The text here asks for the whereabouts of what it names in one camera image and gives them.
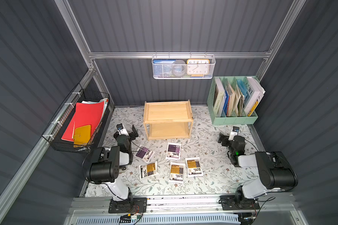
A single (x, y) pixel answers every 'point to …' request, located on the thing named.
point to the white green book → (218, 97)
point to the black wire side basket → (81, 95)
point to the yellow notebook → (82, 136)
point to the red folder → (86, 114)
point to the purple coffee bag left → (144, 153)
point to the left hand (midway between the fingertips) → (125, 127)
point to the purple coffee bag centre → (173, 151)
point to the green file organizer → (234, 100)
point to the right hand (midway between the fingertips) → (231, 134)
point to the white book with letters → (255, 92)
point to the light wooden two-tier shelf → (165, 120)
